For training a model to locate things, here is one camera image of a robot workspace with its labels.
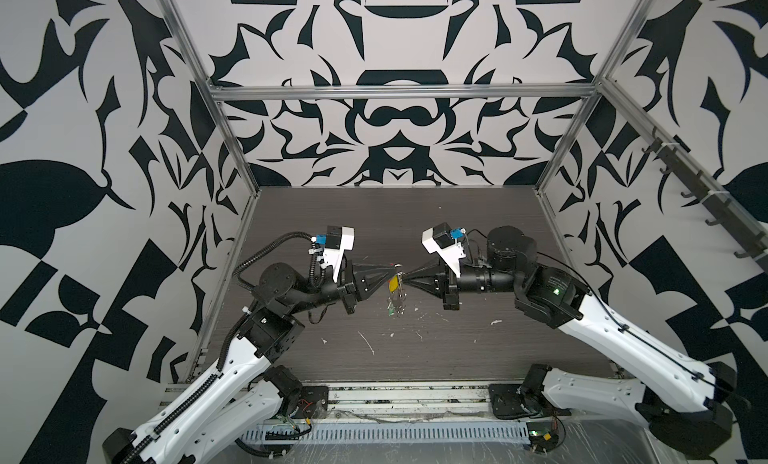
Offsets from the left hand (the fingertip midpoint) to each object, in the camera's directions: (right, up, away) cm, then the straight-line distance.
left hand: (397, 266), depth 53 cm
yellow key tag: (-1, -4, +5) cm, 6 cm away
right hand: (+2, -3, +2) cm, 4 cm away
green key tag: (0, -19, +37) cm, 41 cm away
